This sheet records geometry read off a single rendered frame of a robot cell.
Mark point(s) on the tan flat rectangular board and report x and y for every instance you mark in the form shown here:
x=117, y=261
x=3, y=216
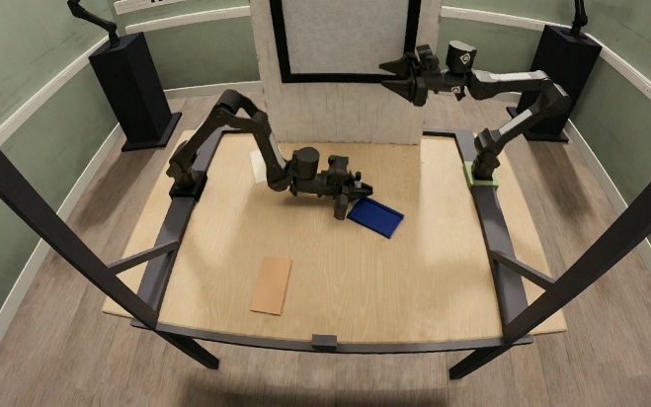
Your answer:
x=270, y=289

